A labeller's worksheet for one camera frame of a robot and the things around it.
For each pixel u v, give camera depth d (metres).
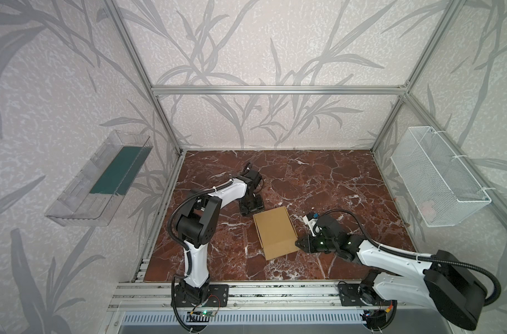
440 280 0.41
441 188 0.62
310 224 0.78
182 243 0.53
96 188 0.65
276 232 0.84
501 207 0.57
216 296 0.72
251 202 0.83
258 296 0.75
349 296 0.73
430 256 0.46
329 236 0.67
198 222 0.51
